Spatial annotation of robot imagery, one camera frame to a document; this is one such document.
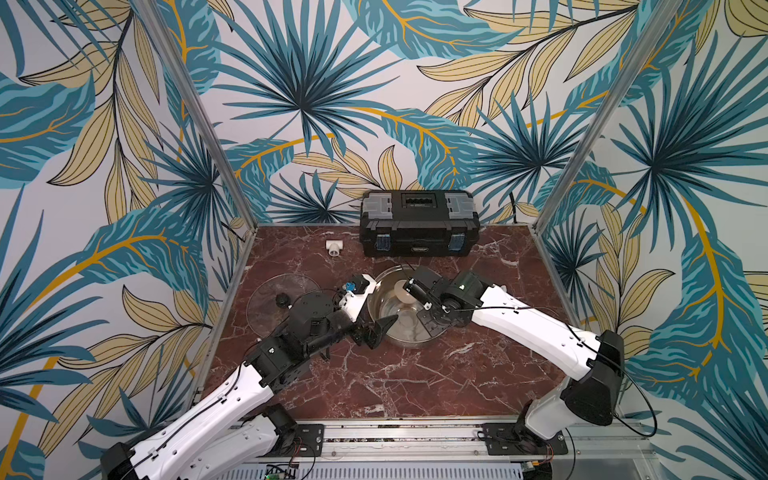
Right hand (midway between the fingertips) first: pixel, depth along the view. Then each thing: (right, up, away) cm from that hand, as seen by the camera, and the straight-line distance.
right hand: (434, 316), depth 77 cm
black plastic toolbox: (-1, +26, +23) cm, 35 cm away
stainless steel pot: (-8, -1, -10) cm, 13 cm away
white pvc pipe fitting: (-31, +19, +32) cm, 49 cm away
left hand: (-14, +4, -10) cm, 17 cm away
